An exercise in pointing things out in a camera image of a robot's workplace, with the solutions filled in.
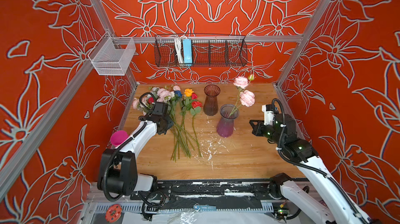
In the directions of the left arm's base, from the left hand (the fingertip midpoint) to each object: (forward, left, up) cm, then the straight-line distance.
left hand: (169, 123), depth 88 cm
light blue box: (+33, -9, +26) cm, 43 cm away
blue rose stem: (+27, -1, -3) cm, 27 cm away
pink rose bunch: (+19, +5, +3) cm, 20 cm away
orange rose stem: (+18, -8, -5) cm, 20 cm away
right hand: (-5, -41, +14) cm, 44 cm away
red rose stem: (+14, -15, -5) cm, 21 cm away
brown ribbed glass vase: (+13, -24, 0) cm, 27 cm away
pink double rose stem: (+2, -39, +23) cm, 45 cm away
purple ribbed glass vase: (+3, -33, +9) cm, 34 cm away
